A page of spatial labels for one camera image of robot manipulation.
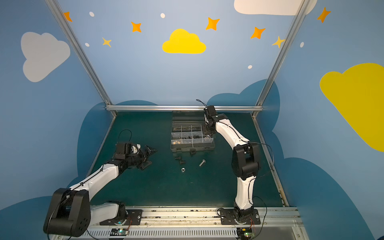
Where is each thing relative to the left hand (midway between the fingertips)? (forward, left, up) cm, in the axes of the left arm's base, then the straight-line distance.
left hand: (157, 154), depth 85 cm
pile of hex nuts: (-4, -15, -10) cm, 18 cm away
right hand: (+19, -31, +2) cm, 37 cm away
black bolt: (+8, -20, -11) cm, 24 cm away
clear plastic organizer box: (+24, -16, -10) cm, 31 cm away
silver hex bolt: (+1, -27, -9) cm, 29 cm away
